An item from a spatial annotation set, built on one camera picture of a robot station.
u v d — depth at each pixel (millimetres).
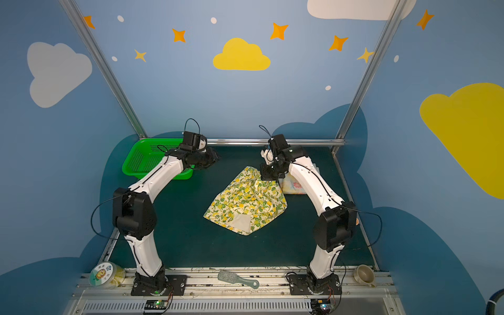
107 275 691
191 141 722
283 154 591
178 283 750
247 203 934
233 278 749
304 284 744
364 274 765
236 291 734
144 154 1125
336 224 455
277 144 653
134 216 498
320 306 713
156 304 704
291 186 1013
